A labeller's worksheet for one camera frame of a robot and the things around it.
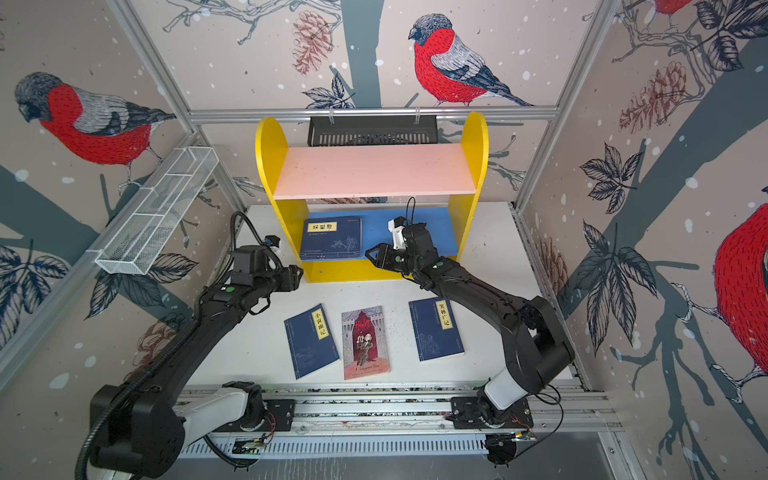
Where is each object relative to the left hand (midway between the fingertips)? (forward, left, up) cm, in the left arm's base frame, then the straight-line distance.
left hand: (291, 269), depth 83 cm
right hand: (+2, -22, +3) cm, 22 cm away
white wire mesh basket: (+4, +34, +14) cm, 37 cm away
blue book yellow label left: (-14, -4, -16) cm, 22 cm away
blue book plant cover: (+11, -10, 0) cm, 15 cm away
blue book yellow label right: (-12, -42, -16) cm, 46 cm away
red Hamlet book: (-17, -21, -16) cm, 31 cm away
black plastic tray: (+41, -8, +19) cm, 46 cm away
